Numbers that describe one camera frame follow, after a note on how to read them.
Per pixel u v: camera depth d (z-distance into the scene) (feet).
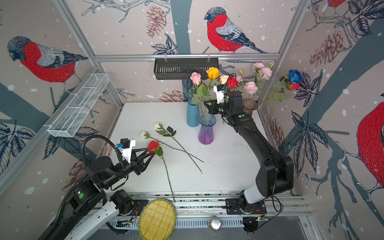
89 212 1.56
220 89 2.25
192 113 3.21
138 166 1.81
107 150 3.12
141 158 1.84
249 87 2.77
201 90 2.51
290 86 2.45
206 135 3.44
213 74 2.43
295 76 2.34
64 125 2.29
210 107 2.26
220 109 2.25
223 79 2.39
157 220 2.29
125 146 1.76
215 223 1.98
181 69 3.50
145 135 3.24
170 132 3.40
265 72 2.74
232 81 2.35
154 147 3.02
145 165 1.93
